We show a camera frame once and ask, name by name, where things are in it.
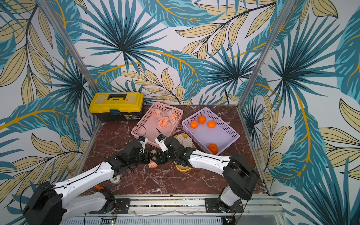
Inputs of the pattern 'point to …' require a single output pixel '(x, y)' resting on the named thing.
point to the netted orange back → (157, 112)
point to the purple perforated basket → (205, 128)
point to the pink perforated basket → (159, 119)
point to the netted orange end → (152, 164)
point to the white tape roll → (117, 181)
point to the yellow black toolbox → (117, 106)
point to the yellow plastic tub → (180, 167)
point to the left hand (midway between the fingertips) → (153, 157)
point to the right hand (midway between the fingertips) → (155, 156)
